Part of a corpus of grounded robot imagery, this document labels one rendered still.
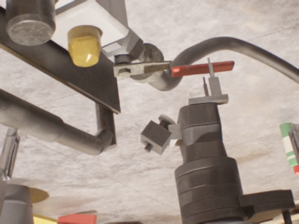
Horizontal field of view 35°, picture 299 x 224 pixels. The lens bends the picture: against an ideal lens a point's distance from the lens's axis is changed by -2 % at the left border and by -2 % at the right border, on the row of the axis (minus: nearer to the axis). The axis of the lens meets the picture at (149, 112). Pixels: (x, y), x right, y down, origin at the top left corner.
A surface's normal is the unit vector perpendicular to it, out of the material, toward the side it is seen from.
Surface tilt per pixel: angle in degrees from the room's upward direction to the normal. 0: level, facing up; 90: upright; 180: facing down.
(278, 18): 0
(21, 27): 0
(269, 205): 90
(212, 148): 101
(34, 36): 0
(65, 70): 90
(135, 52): 60
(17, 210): 95
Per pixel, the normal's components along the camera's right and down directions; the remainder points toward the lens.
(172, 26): 0.14, 0.91
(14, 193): 0.63, -0.46
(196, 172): -0.42, -0.31
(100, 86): 0.88, -0.30
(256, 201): 0.02, -0.40
